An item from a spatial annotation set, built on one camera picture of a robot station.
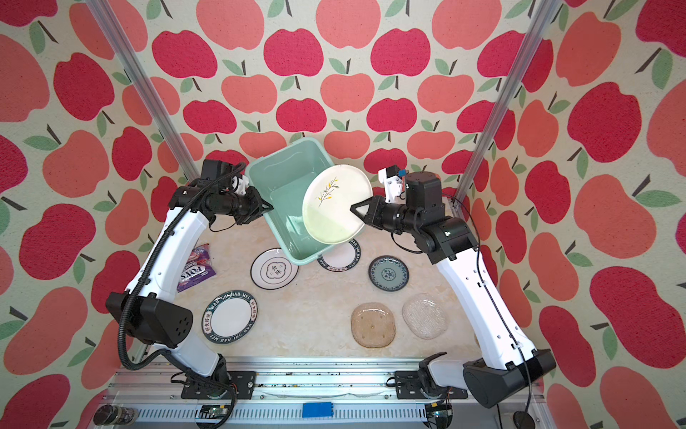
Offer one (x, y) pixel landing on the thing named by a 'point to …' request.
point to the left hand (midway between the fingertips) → (276, 209)
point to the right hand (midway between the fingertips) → (354, 213)
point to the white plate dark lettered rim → (341, 257)
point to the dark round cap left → (114, 415)
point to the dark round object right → (522, 420)
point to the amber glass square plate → (372, 325)
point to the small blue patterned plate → (389, 273)
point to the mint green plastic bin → (280, 178)
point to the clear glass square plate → (424, 315)
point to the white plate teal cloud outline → (271, 270)
